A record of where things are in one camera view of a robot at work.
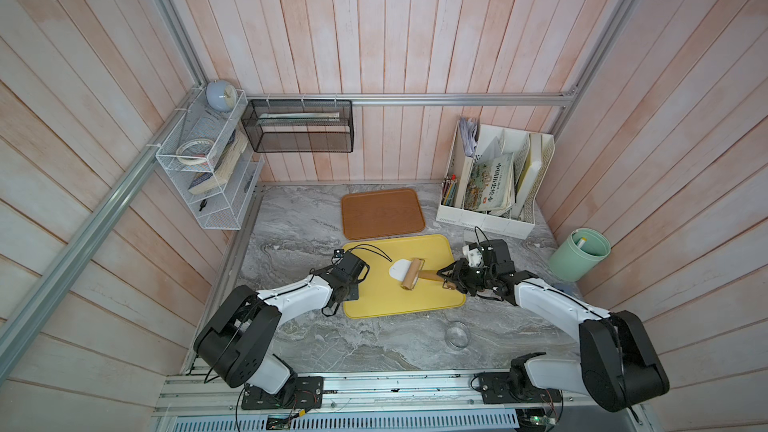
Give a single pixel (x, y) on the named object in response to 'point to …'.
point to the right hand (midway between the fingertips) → (441, 274)
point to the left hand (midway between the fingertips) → (345, 293)
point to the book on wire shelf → (229, 157)
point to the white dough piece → (399, 268)
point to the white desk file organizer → (533, 153)
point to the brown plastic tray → (381, 212)
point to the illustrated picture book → (490, 184)
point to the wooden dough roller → (414, 272)
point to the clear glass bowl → (457, 335)
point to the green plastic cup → (580, 254)
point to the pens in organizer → (449, 190)
